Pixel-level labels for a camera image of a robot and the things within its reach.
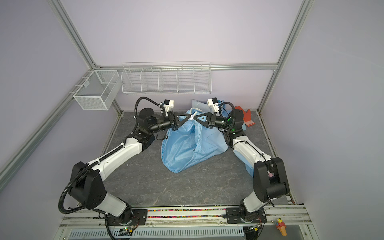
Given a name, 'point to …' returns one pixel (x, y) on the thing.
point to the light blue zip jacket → (193, 140)
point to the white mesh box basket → (99, 91)
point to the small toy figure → (281, 226)
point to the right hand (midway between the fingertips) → (193, 120)
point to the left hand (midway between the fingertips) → (191, 119)
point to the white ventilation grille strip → (161, 232)
